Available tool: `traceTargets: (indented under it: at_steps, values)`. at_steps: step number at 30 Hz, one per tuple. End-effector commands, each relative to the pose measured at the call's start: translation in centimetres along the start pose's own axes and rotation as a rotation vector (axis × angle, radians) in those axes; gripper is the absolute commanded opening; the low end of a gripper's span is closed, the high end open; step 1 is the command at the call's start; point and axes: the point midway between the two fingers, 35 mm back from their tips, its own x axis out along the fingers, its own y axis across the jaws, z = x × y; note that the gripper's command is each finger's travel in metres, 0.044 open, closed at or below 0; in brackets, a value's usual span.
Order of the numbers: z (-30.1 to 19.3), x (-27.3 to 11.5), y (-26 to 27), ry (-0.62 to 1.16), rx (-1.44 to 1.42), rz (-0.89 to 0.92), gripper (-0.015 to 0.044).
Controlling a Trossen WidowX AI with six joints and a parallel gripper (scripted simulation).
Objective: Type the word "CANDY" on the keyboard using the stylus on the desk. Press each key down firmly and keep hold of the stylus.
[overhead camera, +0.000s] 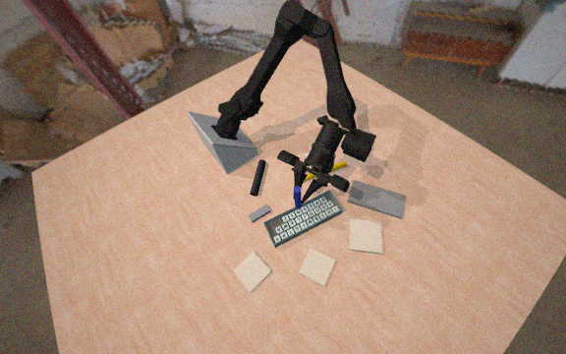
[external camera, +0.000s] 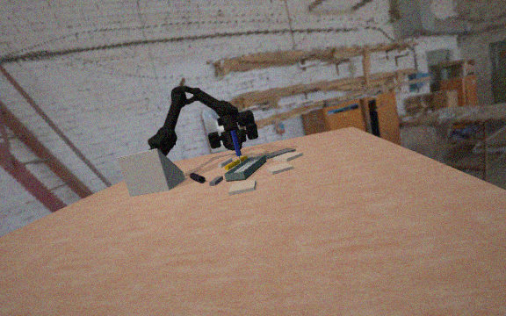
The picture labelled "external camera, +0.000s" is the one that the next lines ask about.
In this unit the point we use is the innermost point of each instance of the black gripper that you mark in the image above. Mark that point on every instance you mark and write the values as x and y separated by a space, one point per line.
226 137

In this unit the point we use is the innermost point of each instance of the grey keyboard with white letter keys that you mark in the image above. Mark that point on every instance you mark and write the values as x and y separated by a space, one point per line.
245 169

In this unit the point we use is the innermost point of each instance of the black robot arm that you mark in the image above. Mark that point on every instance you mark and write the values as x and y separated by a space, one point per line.
166 138

